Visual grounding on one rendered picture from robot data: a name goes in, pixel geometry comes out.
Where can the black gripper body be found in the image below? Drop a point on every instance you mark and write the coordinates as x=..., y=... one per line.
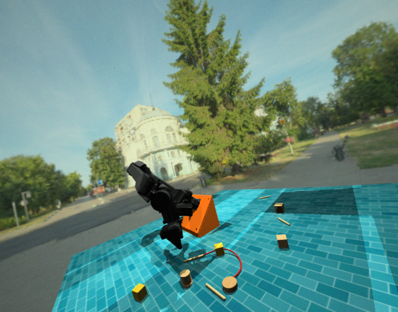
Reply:
x=172, y=227

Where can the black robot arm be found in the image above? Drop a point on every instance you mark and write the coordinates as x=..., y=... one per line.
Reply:
x=161, y=194

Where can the tan wooden cylinder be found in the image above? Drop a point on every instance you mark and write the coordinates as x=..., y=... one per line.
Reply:
x=186, y=279

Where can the round wooden button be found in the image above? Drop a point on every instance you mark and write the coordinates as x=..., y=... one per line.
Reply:
x=229, y=284

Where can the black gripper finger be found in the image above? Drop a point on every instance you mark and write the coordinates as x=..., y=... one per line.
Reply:
x=180, y=221
x=176, y=241

